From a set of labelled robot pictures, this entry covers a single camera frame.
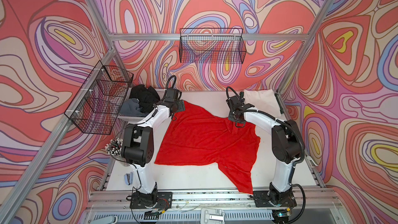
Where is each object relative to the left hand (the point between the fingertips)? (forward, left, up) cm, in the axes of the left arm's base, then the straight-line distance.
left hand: (179, 104), depth 97 cm
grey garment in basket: (-1, +31, -2) cm, 31 cm away
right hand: (-8, -37, -7) cm, 38 cm away
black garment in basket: (+9, +23, -2) cm, 25 cm away
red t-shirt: (-16, -8, -12) cm, 22 cm away
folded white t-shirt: (+11, -60, -8) cm, 61 cm away
